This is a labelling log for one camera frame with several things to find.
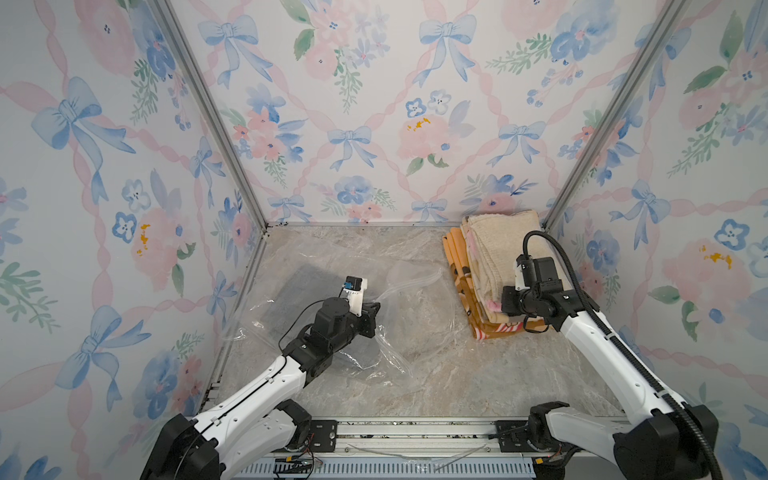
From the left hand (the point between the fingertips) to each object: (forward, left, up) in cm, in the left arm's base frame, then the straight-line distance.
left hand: (382, 304), depth 79 cm
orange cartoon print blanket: (+18, -27, -14) cm, 35 cm away
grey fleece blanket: (+12, +27, -11) cm, 32 cm away
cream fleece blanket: (+20, -33, +1) cm, 39 cm away
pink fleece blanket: (+3, -31, -6) cm, 32 cm away
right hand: (+4, -35, -1) cm, 35 cm away
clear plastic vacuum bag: (+8, -11, -18) cm, 22 cm away
